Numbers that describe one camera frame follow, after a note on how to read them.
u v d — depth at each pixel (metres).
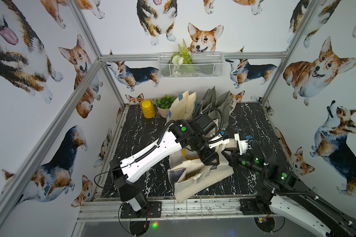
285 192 0.49
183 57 0.82
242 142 0.62
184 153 0.75
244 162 0.59
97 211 0.75
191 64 0.88
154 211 0.74
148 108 1.06
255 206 0.67
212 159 0.56
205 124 0.50
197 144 0.52
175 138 0.44
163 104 1.03
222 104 0.83
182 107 1.07
